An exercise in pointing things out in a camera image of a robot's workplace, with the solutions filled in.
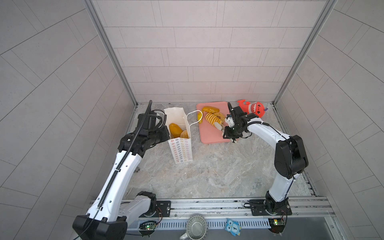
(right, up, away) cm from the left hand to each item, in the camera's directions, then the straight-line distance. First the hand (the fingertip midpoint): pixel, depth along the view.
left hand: (173, 130), depth 72 cm
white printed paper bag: (-1, +1, +19) cm, 19 cm away
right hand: (+28, -5, +18) cm, 34 cm away
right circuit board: (+49, -43, -4) cm, 65 cm away
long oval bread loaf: (-2, -2, +17) cm, 17 cm away
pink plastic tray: (+20, -5, +27) cm, 33 cm away
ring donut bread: (+28, +7, +33) cm, 44 cm away
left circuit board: (-9, -41, -7) cm, 43 cm away
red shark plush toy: (+53, +12, +31) cm, 62 cm away
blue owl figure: (+28, -42, -6) cm, 51 cm away
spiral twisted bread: (+21, +5, +27) cm, 34 cm away
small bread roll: (+4, -4, +15) cm, 16 cm away
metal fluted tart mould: (+12, -43, -6) cm, 45 cm away
